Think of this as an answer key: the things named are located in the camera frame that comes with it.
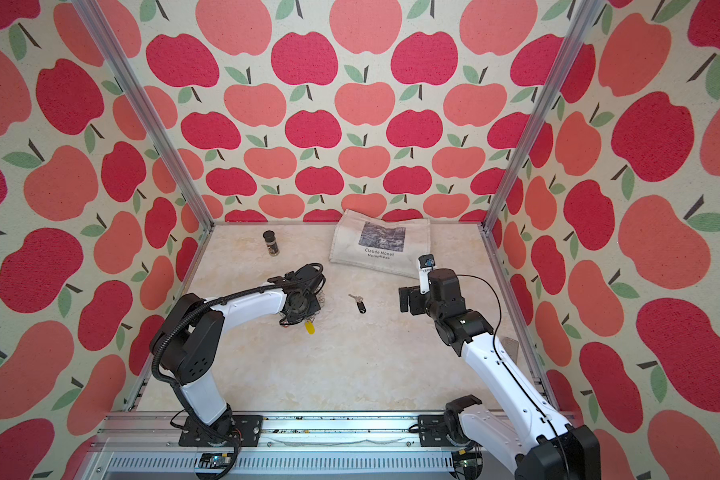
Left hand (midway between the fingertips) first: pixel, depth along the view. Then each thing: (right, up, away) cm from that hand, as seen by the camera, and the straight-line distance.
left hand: (318, 312), depth 94 cm
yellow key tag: (-2, -4, -1) cm, 5 cm away
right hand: (+31, +10, -13) cm, 35 cm away
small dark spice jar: (-19, +23, +12) cm, 32 cm away
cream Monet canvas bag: (+24, +22, +10) cm, 34 cm away
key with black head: (+13, +2, +4) cm, 14 cm away
